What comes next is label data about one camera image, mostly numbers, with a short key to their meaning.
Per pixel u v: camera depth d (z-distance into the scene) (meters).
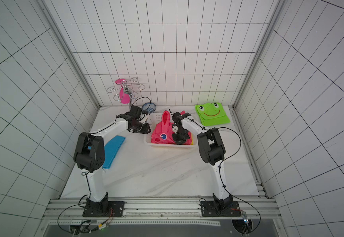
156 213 0.72
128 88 0.92
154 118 1.04
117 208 0.73
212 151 0.57
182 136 0.87
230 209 0.68
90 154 0.52
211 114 1.14
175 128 0.90
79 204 0.72
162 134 0.97
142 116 0.83
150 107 1.18
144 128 0.85
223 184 0.61
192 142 0.95
